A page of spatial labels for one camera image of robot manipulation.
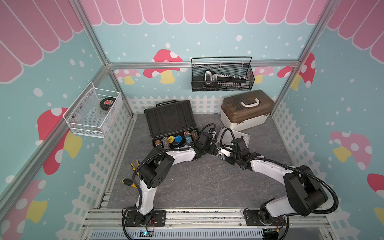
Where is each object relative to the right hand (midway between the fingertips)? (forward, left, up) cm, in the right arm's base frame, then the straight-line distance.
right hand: (227, 150), depth 93 cm
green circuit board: (-41, +44, -6) cm, 61 cm away
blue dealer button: (+11, +32, -3) cm, 34 cm away
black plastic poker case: (+24, +36, +5) cm, 44 cm away
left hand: (+4, +9, 0) cm, 10 cm away
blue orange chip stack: (+7, +40, 0) cm, 40 cm away
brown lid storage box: (+21, -12, +13) cm, 28 cm away
